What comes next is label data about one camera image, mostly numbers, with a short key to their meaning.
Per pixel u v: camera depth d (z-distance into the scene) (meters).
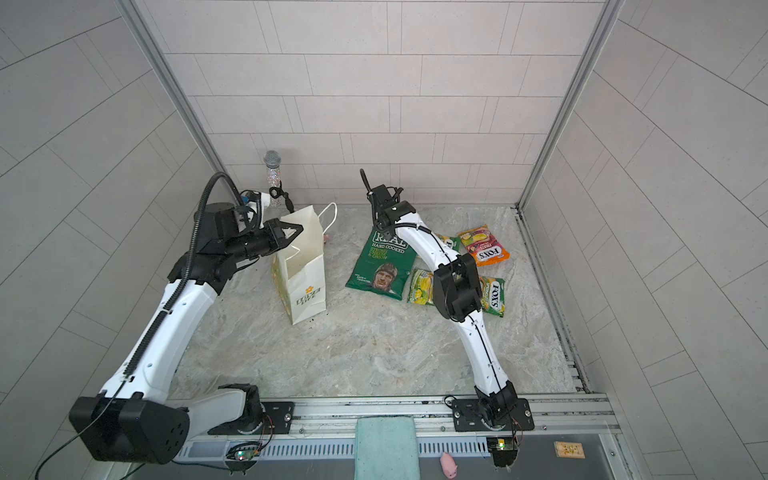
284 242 0.66
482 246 1.02
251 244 0.60
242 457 0.64
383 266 0.98
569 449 0.67
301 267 0.70
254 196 0.64
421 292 0.91
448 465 0.64
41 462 0.33
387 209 0.72
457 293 0.59
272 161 0.87
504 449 0.68
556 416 0.74
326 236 0.78
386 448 0.67
